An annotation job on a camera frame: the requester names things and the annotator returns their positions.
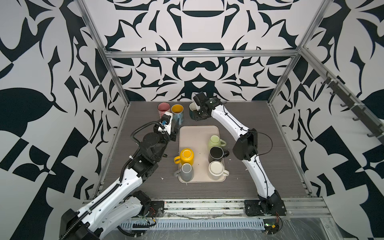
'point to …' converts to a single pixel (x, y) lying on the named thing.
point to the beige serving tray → (197, 138)
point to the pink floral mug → (163, 107)
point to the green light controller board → (271, 226)
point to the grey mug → (186, 173)
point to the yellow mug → (186, 156)
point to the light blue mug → (177, 111)
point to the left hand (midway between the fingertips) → (171, 115)
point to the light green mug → (215, 140)
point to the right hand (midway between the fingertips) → (197, 114)
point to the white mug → (216, 170)
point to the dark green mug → (192, 107)
